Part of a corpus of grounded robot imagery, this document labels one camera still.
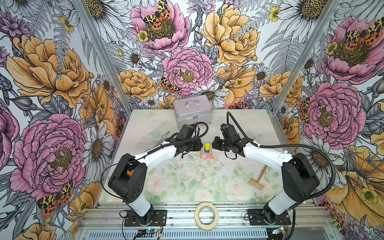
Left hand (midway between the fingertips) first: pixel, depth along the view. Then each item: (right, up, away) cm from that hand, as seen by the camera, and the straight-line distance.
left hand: (201, 149), depth 88 cm
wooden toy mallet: (+30, -18, -4) cm, 36 cm away
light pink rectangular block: (+2, -5, +6) cm, 8 cm away
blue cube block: (+4, -2, +3) cm, 5 cm away
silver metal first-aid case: (-8, +23, +16) cm, 29 cm away
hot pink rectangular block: (+5, -6, +6) cm, 10 cm away
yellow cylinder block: (+4, +1, -1) cm, 4 cm away
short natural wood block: (+1, -3, +4) cm, 5 cm away
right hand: (+7, 0, 0) cm, 7 cm away
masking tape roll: (0, -32, -18) cm, 37 cm away
